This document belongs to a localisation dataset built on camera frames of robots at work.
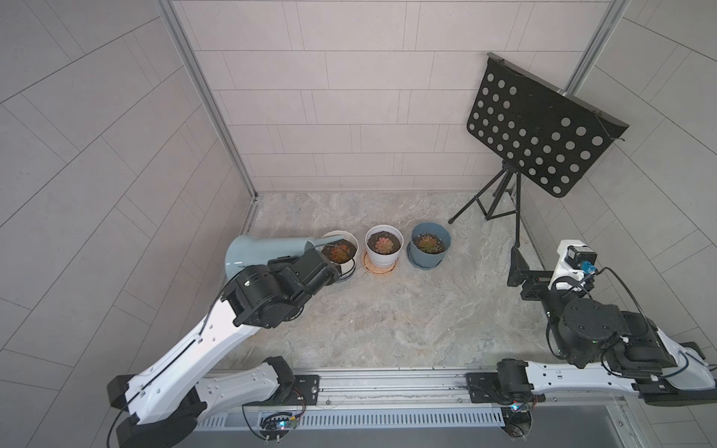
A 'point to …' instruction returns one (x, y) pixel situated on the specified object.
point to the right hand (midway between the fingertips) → (524, 251)
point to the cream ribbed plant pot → (346, 267)
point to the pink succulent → (384, 245)
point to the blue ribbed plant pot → (421, 259)
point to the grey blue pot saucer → (344, 278)
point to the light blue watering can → (257, 250)
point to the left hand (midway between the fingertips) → (290, 264)
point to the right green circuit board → (516, 423)
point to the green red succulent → (428, 243)
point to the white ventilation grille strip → (407, 418)
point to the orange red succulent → (340, 253)
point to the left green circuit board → (275, 426)
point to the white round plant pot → (373, 233)
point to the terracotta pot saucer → (373, 270)
